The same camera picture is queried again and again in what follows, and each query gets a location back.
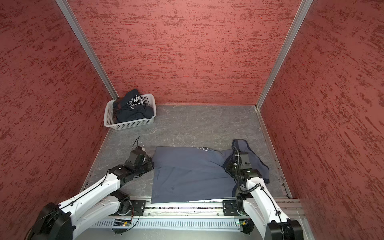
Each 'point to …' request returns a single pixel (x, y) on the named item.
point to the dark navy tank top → (131, 106)
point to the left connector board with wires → (120, 222)
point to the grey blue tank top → (191, 173)
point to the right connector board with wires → (247, 225)
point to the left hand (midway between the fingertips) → (154, 166)
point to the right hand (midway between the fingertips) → (223, 169)
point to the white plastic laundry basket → (150, 100)
